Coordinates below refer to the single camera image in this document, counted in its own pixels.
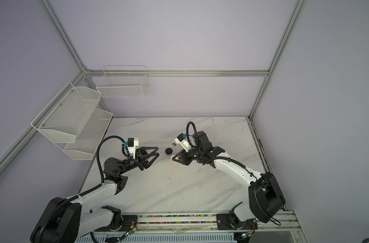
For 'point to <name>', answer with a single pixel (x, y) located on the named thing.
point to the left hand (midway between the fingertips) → (158, 153)
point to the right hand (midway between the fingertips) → (172, 160)
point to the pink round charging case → (172, 156)
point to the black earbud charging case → (169, 151)
